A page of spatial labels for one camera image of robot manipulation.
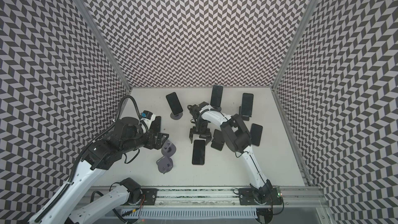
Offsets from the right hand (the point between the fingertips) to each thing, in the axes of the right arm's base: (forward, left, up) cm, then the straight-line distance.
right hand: (198, 146), depth 88 cm
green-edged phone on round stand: (+29, -12, +11) cm, 33 cm away
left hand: (-4, +16, +22) cm, 28 cm away
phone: (+24, +15, +10) cm, 30 cm away
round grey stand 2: (-4, +16, +6) cm, 17 cm away
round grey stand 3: (-11, +17, +4) cm, 21 cm away
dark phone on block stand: (+23, -31, +9) cm, 40 cm away
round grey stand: (+19, +14, +2) cm, 24 cm away
